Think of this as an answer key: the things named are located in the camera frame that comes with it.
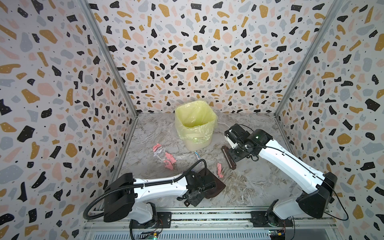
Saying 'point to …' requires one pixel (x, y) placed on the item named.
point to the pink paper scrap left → (168, 164)
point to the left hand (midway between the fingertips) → (196, 198)
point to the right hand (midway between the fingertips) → (231, 152)
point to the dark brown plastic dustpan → (211, 185)
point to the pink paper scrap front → (220, 170)
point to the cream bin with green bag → (195, 121)
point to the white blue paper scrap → (197, 155)
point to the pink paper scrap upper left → (170, 157)
